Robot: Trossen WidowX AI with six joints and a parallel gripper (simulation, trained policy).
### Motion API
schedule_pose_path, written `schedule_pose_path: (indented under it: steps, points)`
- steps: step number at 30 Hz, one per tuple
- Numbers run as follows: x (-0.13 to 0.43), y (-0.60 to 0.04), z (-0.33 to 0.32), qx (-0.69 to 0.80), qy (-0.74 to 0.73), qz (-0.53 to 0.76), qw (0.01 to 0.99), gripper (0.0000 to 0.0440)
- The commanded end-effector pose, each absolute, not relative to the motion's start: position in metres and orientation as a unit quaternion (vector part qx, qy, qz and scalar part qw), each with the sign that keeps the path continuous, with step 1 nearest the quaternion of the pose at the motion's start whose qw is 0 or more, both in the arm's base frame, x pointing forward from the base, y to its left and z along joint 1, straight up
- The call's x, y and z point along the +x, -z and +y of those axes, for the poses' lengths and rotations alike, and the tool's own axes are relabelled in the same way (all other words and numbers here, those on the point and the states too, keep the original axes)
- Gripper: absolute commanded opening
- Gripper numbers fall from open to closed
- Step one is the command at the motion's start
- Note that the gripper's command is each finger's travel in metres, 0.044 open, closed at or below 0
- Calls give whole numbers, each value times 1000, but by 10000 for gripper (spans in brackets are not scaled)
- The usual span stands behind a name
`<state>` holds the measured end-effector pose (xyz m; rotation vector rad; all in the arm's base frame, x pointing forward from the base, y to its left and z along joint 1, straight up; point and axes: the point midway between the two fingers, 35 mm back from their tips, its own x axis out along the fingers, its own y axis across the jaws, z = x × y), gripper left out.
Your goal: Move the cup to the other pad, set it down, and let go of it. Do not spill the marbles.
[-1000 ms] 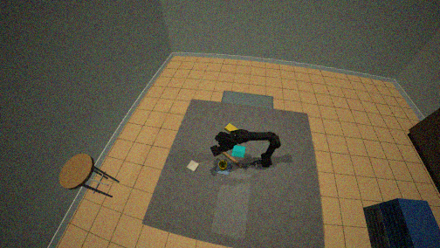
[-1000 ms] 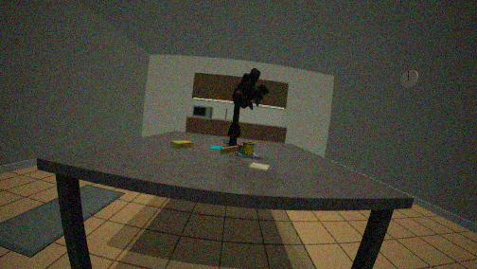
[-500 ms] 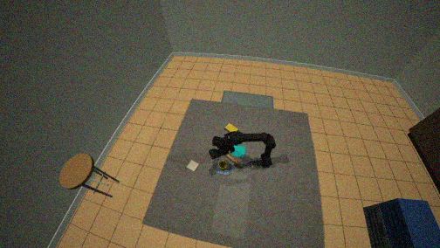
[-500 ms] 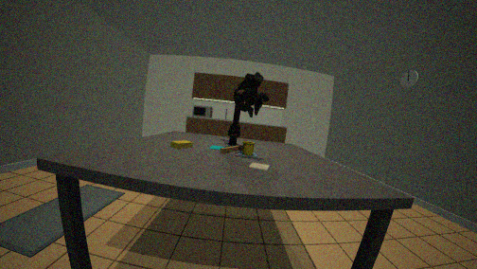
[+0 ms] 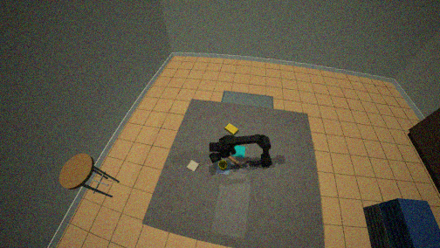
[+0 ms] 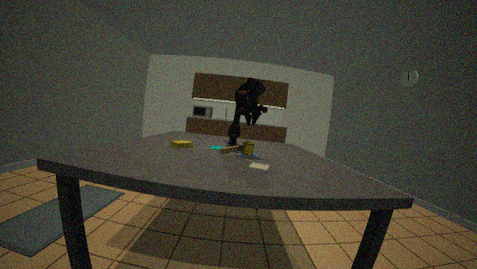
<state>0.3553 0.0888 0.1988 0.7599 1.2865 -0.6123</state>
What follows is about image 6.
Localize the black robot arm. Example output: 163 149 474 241
228 78 265 145

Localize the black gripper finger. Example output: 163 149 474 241
251 111 262 126
243 113 252 126

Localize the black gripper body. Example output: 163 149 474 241
238 98 268 115

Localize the yellow flat block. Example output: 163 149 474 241
170 140 193 149

